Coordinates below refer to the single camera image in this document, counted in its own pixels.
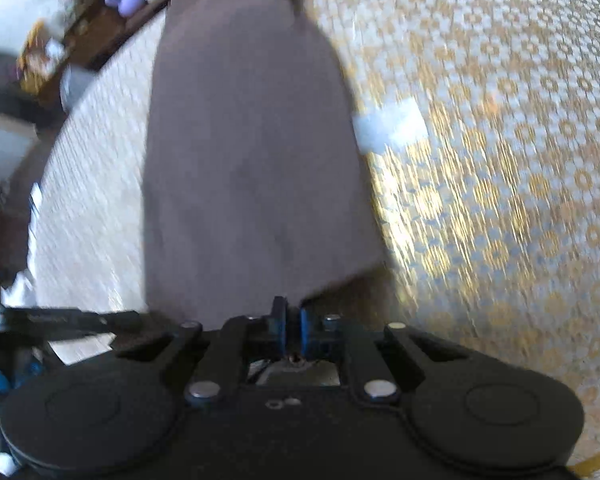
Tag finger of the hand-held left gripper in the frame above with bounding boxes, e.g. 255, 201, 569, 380
0, 305, 144, 338

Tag yellow snack packages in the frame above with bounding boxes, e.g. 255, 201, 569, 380
17, 17, 66, 94

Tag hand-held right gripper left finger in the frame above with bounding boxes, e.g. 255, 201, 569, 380
115, 296, 288, 408

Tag wooden console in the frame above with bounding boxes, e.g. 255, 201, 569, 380
17, 0, 181, 72

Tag purple kettlebell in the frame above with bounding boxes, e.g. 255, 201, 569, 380
105, 0, 147, 17

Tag brown shirt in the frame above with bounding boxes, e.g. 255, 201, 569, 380
142, 0, 429, 329

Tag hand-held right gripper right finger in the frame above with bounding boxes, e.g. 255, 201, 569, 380
300, 307, 481, 406

